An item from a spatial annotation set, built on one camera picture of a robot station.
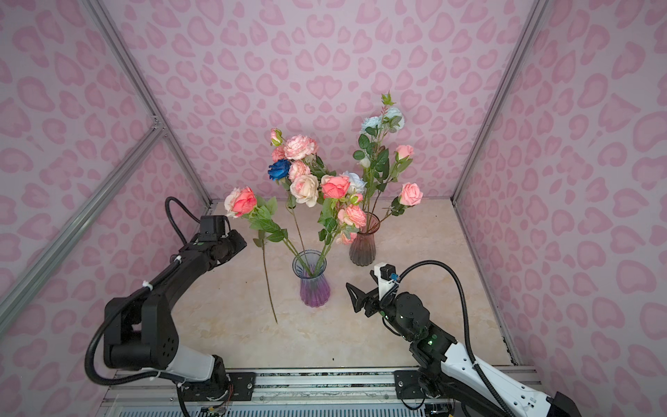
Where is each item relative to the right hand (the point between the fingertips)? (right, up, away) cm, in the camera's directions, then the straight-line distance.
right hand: (358, 281), depth 74 cm
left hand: (-39, +11, +18) cm, 44 cm away
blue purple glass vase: (-15, +3, +5) cm, 16 cm away
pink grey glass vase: (+3, +5, +30) cm, 31 cm away
